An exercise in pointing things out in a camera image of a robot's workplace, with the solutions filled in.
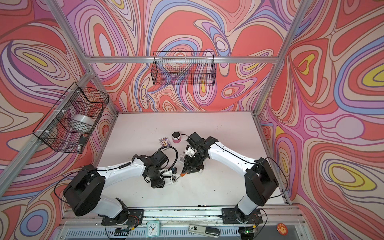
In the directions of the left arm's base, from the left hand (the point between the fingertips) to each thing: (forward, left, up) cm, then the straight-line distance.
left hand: (163, 179), depth 86 cm
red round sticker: (-24, -60, +1) cm, 65 cm away
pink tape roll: (+27, -6, +6) cm, 28 cm away
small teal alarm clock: (-24, +1, +2) cm, 24 cm away
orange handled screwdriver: (-1, -12, +11) cm, 16 cm away
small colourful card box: (+26, +2, +2) cm, 26 cm away
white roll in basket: (+15, +36, +33) cm, 51 cm away
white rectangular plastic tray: (-1, -4, +3) cm, 5 cm away
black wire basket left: (+10, +45, +34) cm, 58 cm away
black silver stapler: (-25, -26, +6) cm, 37 cm away
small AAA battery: (-14, -22, +1) cm, 26 cm away
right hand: (-2, -14, +12) cm, 19 cm away
